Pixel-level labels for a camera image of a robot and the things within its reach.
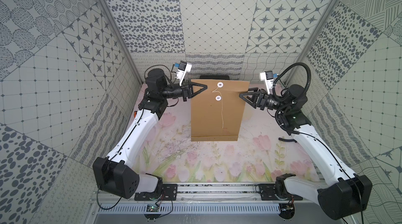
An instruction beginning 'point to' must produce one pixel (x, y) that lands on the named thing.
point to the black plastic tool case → (219, 77)
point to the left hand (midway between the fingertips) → (210, 91)
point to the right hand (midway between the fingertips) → (239, 95)
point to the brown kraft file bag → (217, 112)
